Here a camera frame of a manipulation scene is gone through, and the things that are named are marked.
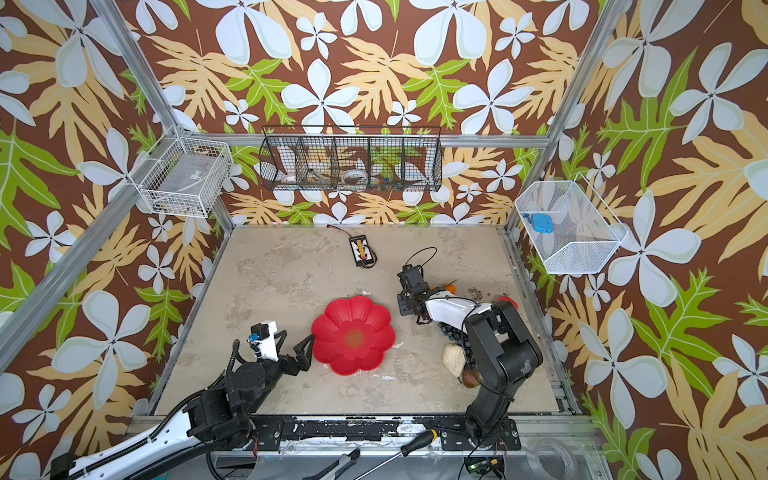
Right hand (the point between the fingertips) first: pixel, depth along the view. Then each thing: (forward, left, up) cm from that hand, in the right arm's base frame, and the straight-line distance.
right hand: (408, 299), depth 97 cm
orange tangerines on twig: (+4, -14, +1) cm, 15 cm away
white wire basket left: (+23, +67, +32) cm, 78 cm away
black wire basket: (+36, +18, +29) cm, 50 cm away
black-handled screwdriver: (-42, +3, 0) cm, 42 cm away
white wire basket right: (+8, -45, +24) cm, 52 cm away
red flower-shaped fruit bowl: (-11, +18, -2) cm, 21 cm away
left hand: (-17, +30, +12) cm, 37 cm away
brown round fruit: (-26, -15, +2) cm, 30 cm away
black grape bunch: (-14, -14, +1) cm, 20 cm away
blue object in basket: (+11, -39, +23) cm, 46 cm away
